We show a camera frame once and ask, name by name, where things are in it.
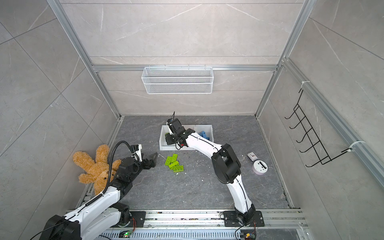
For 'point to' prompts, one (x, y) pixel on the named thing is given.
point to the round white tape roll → (259, 167)
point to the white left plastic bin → (163, 145)
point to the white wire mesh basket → (177, 80)
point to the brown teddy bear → (98, 170)
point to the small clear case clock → (252, 156)
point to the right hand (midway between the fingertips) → (168, 137)
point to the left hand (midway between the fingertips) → (149, 150)
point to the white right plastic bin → (207, 128)
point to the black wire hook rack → (320, 151)
